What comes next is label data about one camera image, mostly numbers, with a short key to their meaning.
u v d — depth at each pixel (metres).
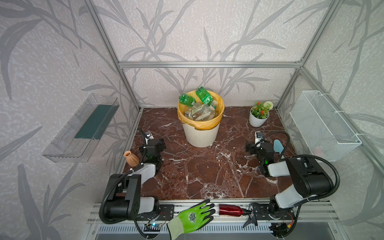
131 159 0.83
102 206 0.39
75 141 0.64
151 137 0.79
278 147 0.95
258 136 0.81
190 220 0.71
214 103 0.89
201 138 0.88
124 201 0.42
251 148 0.85
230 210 0.71
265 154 0.71
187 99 0.82
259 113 0.99
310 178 0.46
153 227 0.72
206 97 0.89
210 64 0.98
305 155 0.52
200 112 0.78
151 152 0.69
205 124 0.77
